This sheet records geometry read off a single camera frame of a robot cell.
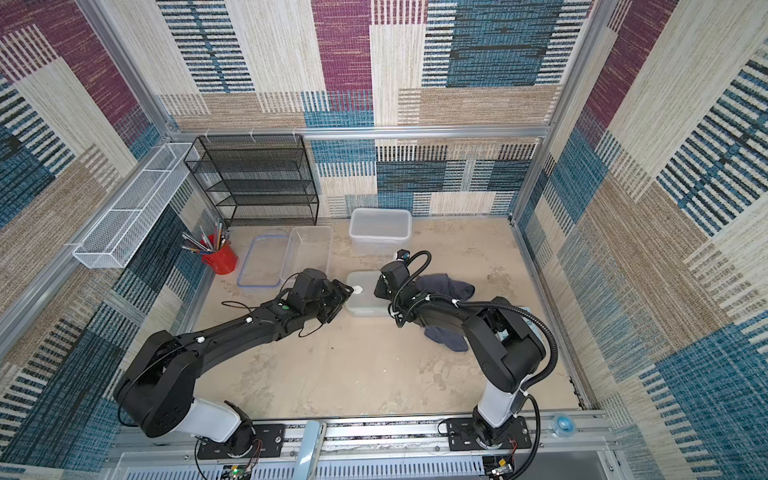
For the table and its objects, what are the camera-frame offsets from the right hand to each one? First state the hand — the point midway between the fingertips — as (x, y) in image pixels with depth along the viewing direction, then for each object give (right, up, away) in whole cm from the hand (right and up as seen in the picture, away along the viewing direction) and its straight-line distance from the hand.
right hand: (386, 286), depth 95 cm
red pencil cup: (-55, +8, +7) cm, 56 cm away
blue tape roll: (+44, -33, -19) cm, 58 cm away
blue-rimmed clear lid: (-45, +7, +16) cm, 48 cm away
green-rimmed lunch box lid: (-7, -4, -3) cm, 9 cm away
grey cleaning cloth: (+17, 0, +2) cm, 17 cm away
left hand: (-9, -2, -8) cm, 12 cm away
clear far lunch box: (-2, +18, +16) cm, 24 cm away
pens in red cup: (-60, +13, +7) cm, 62 cm away
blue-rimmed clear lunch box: (-29, +12, +19) cm, 37 cm away
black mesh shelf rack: (-47, +36, +16) cm, 62 cm away
